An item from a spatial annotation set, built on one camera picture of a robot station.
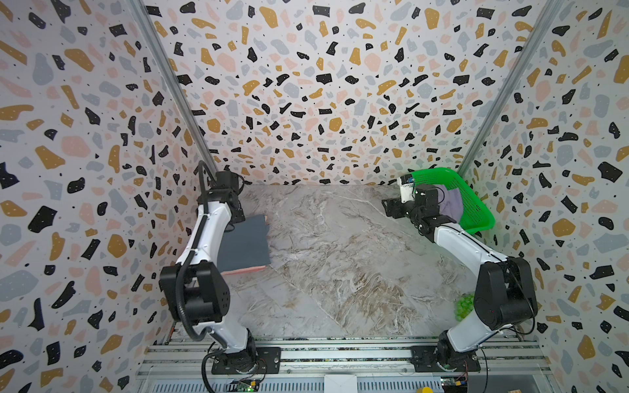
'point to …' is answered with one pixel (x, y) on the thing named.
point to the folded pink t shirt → (246, 270)
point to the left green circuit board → (243, 386)
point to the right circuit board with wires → (454, 384)
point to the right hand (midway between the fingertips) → (390, 193)
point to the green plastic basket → (475, 219)
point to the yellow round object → (424, 390)
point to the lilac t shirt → (450, 202)
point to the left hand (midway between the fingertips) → (219, 214)
